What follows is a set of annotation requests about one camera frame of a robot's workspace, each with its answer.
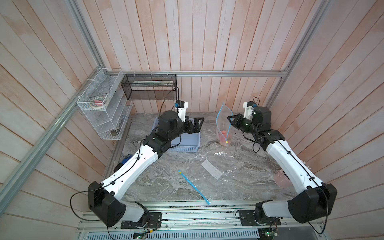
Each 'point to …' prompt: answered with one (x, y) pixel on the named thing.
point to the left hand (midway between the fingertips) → (196, 120)
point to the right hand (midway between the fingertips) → (226, 116)
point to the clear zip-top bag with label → (212, 173)
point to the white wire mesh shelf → (109, 122)
